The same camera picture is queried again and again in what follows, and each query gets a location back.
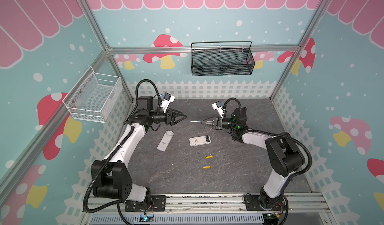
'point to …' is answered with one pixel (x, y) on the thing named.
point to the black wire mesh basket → (213, 58)
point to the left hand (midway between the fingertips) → (182, 117)
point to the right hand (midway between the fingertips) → (202, 123)
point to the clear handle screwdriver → (197, 121)
